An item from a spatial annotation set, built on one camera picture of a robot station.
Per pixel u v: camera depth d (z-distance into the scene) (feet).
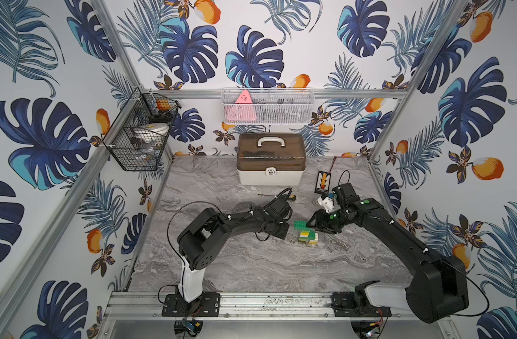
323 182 3.59
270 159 3.06
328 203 2.56
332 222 2.33
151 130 2.62
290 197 3.30
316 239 2.83
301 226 2.64
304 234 2.72
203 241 1.60
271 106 3.09
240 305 2.50
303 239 2.88
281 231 2.70
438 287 1.33
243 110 2.95
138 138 2.72
